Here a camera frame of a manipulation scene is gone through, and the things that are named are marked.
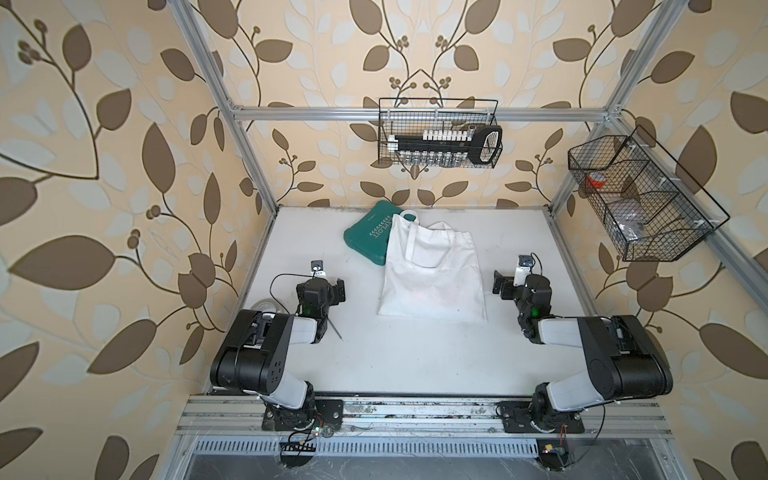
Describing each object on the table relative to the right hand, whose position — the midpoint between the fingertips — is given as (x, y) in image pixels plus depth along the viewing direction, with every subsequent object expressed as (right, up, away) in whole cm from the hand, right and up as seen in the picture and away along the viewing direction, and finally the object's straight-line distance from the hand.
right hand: (512, 273), depth 94 cm
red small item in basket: (+22, +28, -7) cm, 37 cm away
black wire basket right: (+26, +18, -21) cm, 38 cm away
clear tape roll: (-78, -10, -2) cm, 78 cm away
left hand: (-62, -2, 0) cm, 62 cm away
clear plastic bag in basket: (+22, +16, -20) cm, 34 cm away
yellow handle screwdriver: (-56, -17, -3) cm, 58 cm away
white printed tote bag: (-25, 0, +5) cm, 26 cm away
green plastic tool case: (-47, +12, +12) cm, 50 cm away
